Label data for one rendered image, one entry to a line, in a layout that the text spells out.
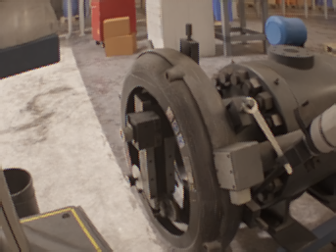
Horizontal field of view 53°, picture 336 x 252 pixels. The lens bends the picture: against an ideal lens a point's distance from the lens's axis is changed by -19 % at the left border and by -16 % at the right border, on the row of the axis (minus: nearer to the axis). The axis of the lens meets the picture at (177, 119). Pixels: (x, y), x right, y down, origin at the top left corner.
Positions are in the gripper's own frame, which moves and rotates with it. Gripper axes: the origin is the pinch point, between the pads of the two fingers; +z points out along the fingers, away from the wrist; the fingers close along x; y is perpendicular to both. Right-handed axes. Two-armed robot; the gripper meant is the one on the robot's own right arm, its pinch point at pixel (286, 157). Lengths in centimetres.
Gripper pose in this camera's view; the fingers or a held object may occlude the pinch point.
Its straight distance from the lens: 98.9
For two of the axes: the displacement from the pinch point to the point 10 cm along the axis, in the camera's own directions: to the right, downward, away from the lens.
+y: 5.5, 8.2, -1.5
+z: -3.0, 3.5, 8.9
